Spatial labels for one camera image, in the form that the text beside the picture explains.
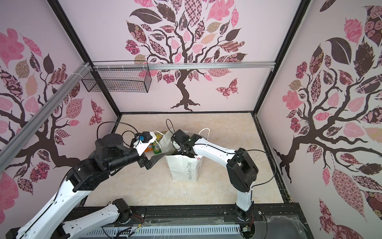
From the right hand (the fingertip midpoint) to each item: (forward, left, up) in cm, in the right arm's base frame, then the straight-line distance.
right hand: (179, 155), depth 86 cm
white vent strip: (-36, -27, -9) cm, 46 cm away
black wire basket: (+67, +53, +9) cm, 86 cm away
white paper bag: (-11, -3, +8) cm, 14 cm away
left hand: (-9, +7, +24) cm, 27 cm away
